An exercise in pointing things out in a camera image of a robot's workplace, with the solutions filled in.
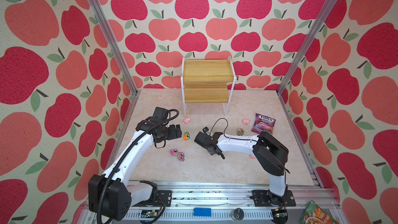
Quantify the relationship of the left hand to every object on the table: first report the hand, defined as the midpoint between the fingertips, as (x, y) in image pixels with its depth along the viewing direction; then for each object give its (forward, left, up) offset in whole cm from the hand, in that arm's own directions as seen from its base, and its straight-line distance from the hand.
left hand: (177, 135), depth 81 cm
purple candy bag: (+14, -54, -11) cm, 57 cm away
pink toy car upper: (-4, +3, -12) cm, 14 cm away
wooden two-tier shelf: (+21, -16, +19) cm, 33 cm away
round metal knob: (-35, -27, -4) cm, 44 cm away
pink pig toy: (+18, -4, -12) cm, 22 cm away
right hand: (+1, -24, -12) cm, 27 cm away
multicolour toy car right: (+8, -38, -12) cm, 41 cm away
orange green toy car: (+6, -4, -13) cm, 15 cm away
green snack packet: (-34, -64, -12) cm, 74 cm away
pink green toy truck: (-7, -2, -12) cm, 14 cm away
